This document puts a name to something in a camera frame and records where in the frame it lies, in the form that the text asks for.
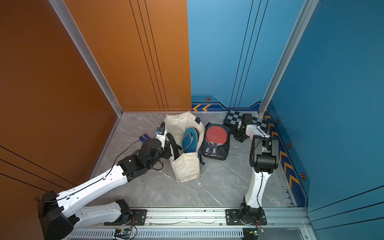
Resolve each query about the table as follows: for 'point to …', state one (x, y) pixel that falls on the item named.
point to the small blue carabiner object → (144, 138)
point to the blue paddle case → (189, 141)
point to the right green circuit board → (259, 231)
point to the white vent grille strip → (163, 234)
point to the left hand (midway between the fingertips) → (171, 140)
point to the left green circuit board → (124, 233)
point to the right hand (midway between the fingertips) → (232, 134)
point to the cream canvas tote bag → (185, 166)
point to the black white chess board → (234, 118)
